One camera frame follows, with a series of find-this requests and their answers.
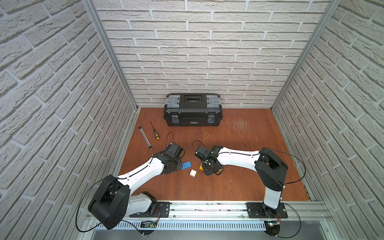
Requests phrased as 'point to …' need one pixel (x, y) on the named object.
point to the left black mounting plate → (162, 210)
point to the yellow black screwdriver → (156, 135)
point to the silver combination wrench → (150, 146)
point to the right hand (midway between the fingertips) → (210, 170)
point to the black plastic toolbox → (193, 109)
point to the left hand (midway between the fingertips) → (180, 163)
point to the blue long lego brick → (186, 165)
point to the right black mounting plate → (258, 210)
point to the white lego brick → (193, 173)
